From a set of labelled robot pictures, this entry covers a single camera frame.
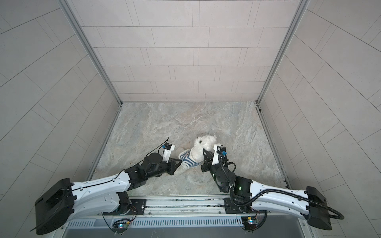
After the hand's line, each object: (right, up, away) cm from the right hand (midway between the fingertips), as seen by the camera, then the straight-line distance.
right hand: (201, 152), depth 70 cm
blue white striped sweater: (-7, -5, +2) cm, 9 cm away
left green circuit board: (-35, -30, -6) cm, 47 cm away
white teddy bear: (-4, -3, +2) cm, 5 cm away
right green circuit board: (+23, -32, -2) cm, 39 cm away
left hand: (-8, -7, +6) cm, 12 cm away
